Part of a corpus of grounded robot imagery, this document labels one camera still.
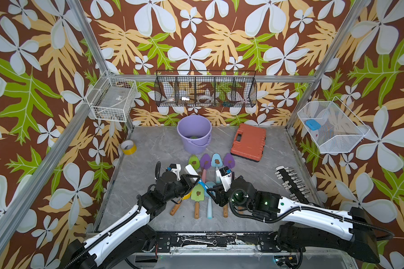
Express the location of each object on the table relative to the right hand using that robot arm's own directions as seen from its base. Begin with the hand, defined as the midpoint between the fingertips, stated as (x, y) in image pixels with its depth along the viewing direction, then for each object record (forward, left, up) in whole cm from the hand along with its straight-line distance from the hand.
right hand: (207, 190), depth 71 cm
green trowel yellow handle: (+26, +7, -17) cm, 32 cm away
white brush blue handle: (+9, +8, +2) cm, 12 cm away
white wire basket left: (+43, +49, +17) cm, 68 cm away
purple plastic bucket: (+47, +6, -13) cm, 49 cm away
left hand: (+6, +3, 0) cm, 7 cm away
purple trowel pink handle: (+26, 0, -18) cm, 31 cm away
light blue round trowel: (-3, -1, 0) cm, 3 cm away
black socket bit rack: (+7, -50, -17) cm, 53 cm away
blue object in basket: (+33, -56, +7) cm, 65 cm away
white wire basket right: (+22, -63, +8) cm, 67 cm away
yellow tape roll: (+38, +51, -19) cm, 67 cm away
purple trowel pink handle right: (+27, -14, -17) cm, 35 cm away
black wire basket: (+57, +1, +14) cm, 59 cm away
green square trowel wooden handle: (+5, +5, -18) cm, 19 cm away
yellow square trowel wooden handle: (+4, +10, -17) cm, 20 cm away
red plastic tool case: (+38, -28, -13) cm, 49 cm away
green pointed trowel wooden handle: (-4, -9, -17) cm, 20 cm away
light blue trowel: (+26, -7, -18) cm, 32 cm away
